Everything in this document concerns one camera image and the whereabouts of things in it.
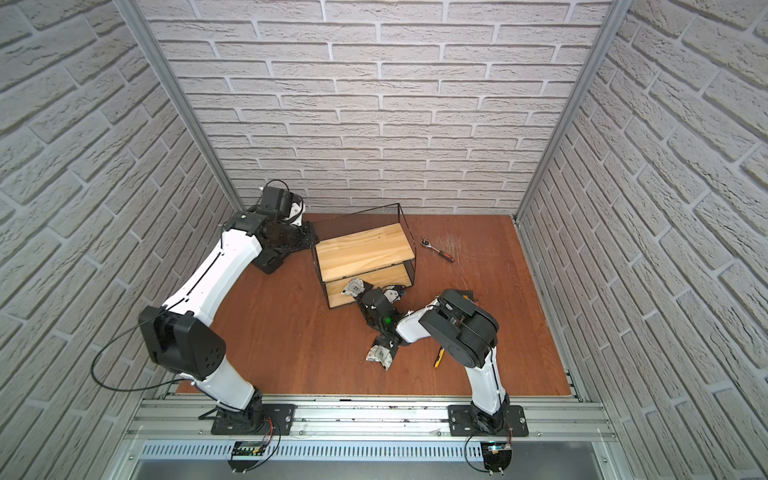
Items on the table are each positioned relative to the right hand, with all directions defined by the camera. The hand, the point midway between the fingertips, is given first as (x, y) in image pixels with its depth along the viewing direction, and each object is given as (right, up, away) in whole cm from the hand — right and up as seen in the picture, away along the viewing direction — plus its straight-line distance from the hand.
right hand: (359, 296), depth 94 cm
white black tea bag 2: (+8, -15, -10) cm, 20 cm away
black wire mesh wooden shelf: (+5, +16, -3) cm, 17 cm away
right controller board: (+37, -34, -24) cm, 56 cm away
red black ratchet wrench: (+24, +17, +15) cm, 33 cm away
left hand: (-9, +20, -12) cm, 25 cm away
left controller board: (-25, -35, -23) cm, 49 cm away
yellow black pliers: (+24, -16, -11) cm, 31 cm away
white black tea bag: (-2, +3, +2) cm, 4 cm away
